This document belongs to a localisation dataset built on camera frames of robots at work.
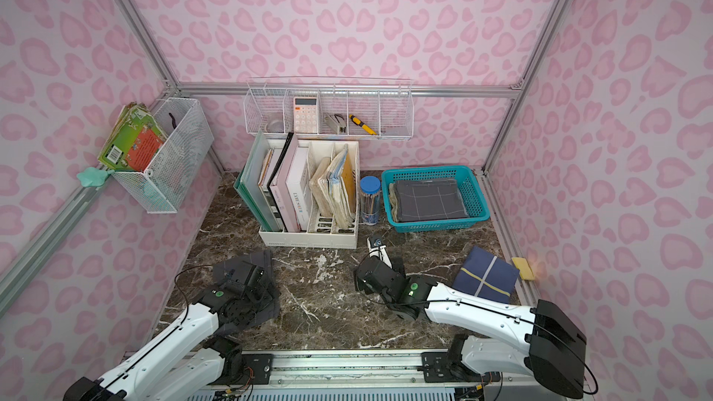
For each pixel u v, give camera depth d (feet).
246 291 2.10
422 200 3.41
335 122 3.27
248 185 2.48
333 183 2.74
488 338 1.56
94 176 2.07
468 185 3.42
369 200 3.03
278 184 2.49
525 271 3.10
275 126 3.18
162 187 2.36
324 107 3.29
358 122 3.21
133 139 2.36
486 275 2.93
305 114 3.11
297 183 2.69
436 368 2.36
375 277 1.89
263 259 3.04
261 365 2.41
